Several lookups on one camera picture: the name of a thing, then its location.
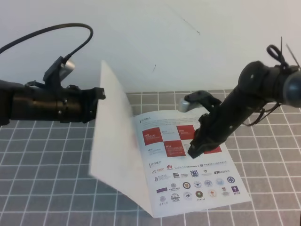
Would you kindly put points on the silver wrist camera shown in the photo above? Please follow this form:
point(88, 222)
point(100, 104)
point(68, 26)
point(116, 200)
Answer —
point(198, 99)
point(57, 72)

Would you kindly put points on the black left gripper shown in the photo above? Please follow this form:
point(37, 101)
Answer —
point(78, 105)

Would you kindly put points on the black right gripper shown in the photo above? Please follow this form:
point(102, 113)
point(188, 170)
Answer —
point(215, 128)

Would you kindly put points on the white brochure book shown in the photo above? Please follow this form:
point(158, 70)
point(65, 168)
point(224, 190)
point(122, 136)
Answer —
point(145, 157)

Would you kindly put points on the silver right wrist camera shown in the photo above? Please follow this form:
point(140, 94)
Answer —
point(198, 99)

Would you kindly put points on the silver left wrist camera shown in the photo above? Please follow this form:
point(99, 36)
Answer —
point(57, 72)

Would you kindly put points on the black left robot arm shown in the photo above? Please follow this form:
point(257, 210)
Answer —
point(35, 102)

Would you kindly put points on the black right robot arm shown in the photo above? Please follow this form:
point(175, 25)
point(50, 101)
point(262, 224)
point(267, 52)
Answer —
point(257, 86)

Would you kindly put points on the grey checked tablecloth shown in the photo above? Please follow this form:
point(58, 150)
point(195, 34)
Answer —
point(44, 178)

